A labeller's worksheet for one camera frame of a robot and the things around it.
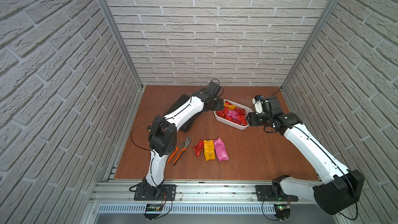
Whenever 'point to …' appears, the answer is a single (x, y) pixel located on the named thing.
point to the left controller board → (153, 210)
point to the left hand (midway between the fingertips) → (221, 104)
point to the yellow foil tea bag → (209, 150)
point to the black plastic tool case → (185, 125)
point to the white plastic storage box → (242, 122)
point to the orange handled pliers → (188, 140)
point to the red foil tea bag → (198, 148)
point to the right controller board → (282, 211)
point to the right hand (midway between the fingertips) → (253, 116)
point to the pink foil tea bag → (221, 150)
